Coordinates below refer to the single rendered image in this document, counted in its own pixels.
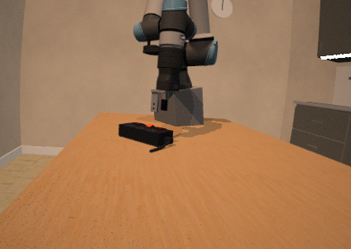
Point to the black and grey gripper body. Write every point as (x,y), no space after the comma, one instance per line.
(170,59)

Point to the black power strip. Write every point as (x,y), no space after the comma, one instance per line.
(149,134)

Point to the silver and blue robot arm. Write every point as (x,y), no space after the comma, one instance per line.
(172,16)

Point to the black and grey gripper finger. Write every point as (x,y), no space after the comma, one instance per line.
(164,101)
(154,99)

